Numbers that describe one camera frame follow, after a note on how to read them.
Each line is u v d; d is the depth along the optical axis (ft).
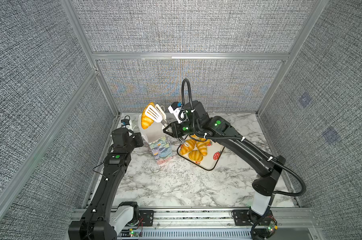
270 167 1.44
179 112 1.98
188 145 3.18
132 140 2.20
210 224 2.40
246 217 2.40
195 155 3.01
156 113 2.18
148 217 2.40
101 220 1.27
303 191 1.40
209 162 3.08
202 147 3.13
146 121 2.22
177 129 1.93
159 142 2.49
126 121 2.17
